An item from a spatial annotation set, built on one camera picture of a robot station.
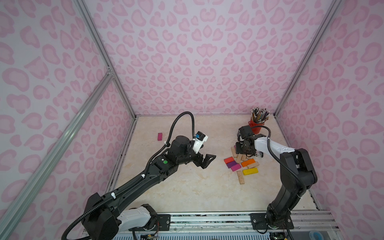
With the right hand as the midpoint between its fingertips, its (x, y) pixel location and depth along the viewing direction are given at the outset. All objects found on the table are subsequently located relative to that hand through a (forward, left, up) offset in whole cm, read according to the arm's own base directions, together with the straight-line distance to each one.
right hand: (238, 148), depth 96 cm
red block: (-6, +6, -3) cm, 9 cm away
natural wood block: (-9, -10, -3) cm, 14 cm away
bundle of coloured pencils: (+18, -14, +12) cm, 26 cm away
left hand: (-15, +18, +20) cm, 32 cm away
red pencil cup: (+13, -13, +2) cm, 19 cm away
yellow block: (-13, -6, -3) cm, 15 cm away
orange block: (-9, -3, -3) cm, 10 cm away
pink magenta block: (-11, +3, -3) cm, 12 cm away
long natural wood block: (-18, +1, -3) cm, 18 cm away
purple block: (-9, +6, -4) cm, 12 cm away
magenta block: (+11, +54, -2) cm, 55 cm away
